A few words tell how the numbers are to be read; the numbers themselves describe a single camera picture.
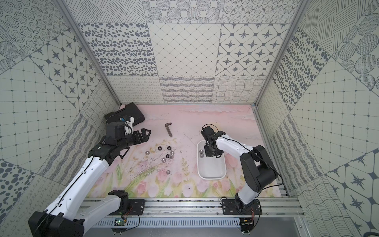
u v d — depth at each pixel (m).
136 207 0.73
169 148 0.95
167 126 1.07
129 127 0.62
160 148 0.95
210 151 0.79
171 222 0.70
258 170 0.45
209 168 0.87
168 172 0.86
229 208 0.73
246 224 0.72
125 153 0.65
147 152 0.93
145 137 0.70
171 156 0.93
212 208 0.76
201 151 0.95
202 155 0.93
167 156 0.93
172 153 0.93
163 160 0.90
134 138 0.69
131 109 1.12
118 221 0.72
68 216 0.39
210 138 0.63
